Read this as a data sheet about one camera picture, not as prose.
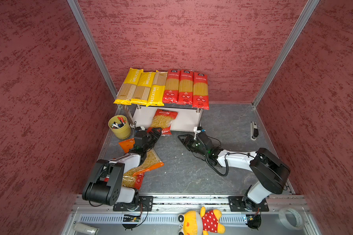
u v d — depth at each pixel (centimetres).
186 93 75
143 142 69
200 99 71
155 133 81
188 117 100
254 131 100
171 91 75
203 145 64
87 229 64
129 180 79
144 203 74
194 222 63
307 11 73
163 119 97
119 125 95
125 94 74
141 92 76
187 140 75
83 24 77
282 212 71
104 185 43
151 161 85
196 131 80
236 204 74
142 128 85
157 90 77
